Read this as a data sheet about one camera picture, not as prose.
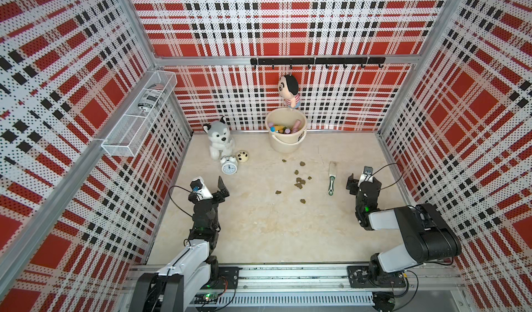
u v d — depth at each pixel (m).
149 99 0.77
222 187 0.76
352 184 0.84
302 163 1.08
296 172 1.04
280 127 1.00
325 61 0.89
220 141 0.98
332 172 1.03
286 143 1.01
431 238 0.45
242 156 1.05
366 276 0.73
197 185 0.69
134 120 0.74
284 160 1.08
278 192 0.96
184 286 0.44
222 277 0.73
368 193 0.70
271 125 0.99
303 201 0.93
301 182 0.99
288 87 0.91
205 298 0.69
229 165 0.99
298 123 1.08
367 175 0.77
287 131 1.01
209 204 0.68
